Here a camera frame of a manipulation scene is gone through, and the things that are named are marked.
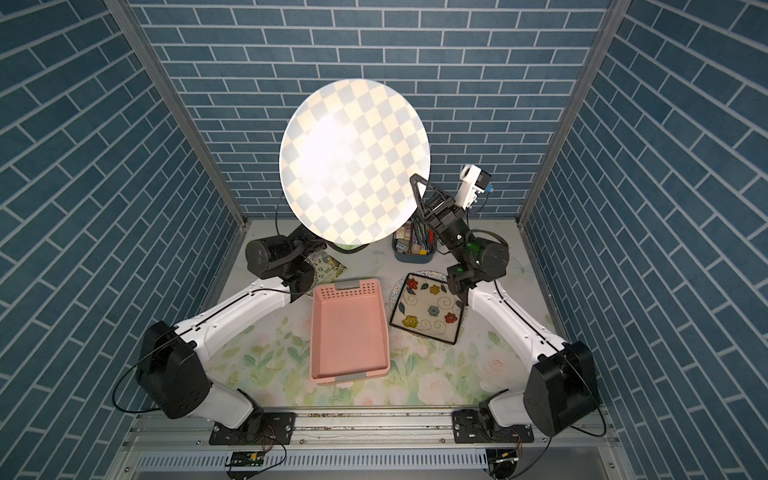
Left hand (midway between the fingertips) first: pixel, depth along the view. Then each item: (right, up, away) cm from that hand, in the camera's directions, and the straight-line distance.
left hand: (364, 213), depth 47 cm
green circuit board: (-32, -58, +25) cm, 70 cm away
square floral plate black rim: (+20, -32, +41) cm, 56 cm away
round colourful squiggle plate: (+14, -22, +49) cm, 56 cm away
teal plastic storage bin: (+11, -5, +63) cm, 64 cm away
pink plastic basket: (-10, -32, +44) cm, 56 cm away
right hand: (+9, +4, +4) cm, 10 cm away
